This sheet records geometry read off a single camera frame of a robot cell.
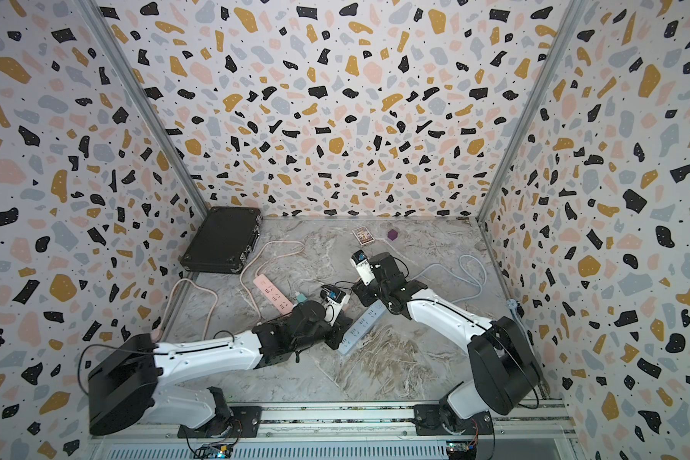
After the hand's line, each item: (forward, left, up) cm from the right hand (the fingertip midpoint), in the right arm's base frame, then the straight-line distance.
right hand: (359, 284), depth 87 cm
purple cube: (+32, -12, -13) cm, 36 cm away
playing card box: (+30, 0, -10) cm, 32 cm away
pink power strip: (0, +28, -9) cm, 29 cm away
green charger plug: (0, +20, -9) cm, 22 cm away
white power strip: (-4, -5, -10) cm, 12 cm away
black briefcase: (+23, +53, -6) cm, 58 cm away
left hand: (-12, 0, +1) cm, 13 cm away
